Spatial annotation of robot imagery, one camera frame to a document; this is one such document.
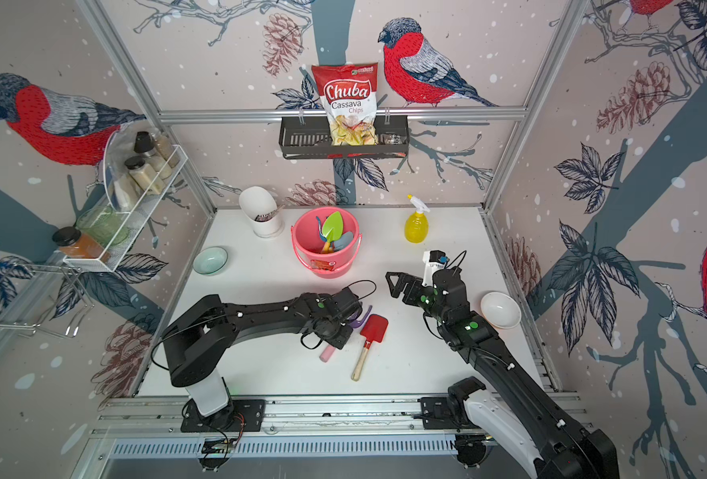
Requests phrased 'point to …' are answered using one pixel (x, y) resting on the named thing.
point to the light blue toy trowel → (345, 240)
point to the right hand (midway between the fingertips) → (398, 275)
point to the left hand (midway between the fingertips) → (347, 332)
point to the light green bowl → (210, 259)
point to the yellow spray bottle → (416, 225)
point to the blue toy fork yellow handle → (323, 238)
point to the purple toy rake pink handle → (330, 349)
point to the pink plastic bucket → (307, 245)
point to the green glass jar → (103, 224)
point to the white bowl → (500, 310)
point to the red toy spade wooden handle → (373, 328)
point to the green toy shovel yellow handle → (331, 230)
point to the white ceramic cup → (261, 208)
